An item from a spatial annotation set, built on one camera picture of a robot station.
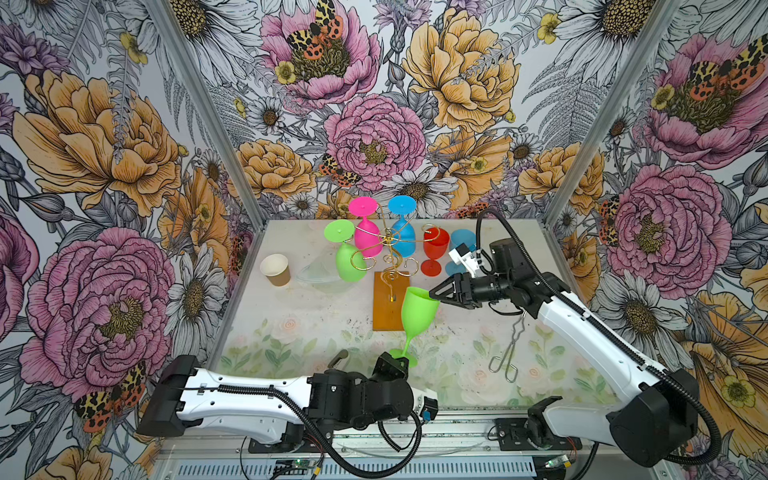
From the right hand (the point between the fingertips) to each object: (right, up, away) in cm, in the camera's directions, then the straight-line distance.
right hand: (438, 305), depth 71 cm
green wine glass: (-5, 0, -3) cm, 6 cm away
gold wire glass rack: (-11, +7, +15) cm, 20 cm away
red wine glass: (+3, +14, +26) cm, 29 cm away
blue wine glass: (-8, +17, +15) cm, 24 cm away
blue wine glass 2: (+10, +17, +25) cm, 32 cm away
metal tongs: (+22, -21, +14) cm, 34 cm away
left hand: (-10, -12, 0) cm, 15 cm away
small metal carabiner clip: (-26, -17, +15) cm, 34 cm away
